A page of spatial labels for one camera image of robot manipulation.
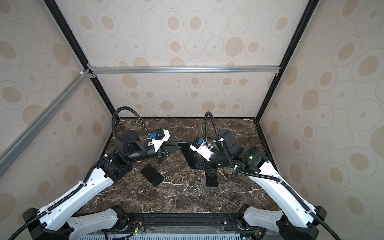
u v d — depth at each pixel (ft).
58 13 2.28
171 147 1.97
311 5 2.23
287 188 1.28
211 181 2.87
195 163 2.00
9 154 1.68
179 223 2.45
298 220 1.21
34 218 1.22
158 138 1.64
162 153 1.79
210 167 1.77
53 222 1.25
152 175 2.94
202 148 1.76
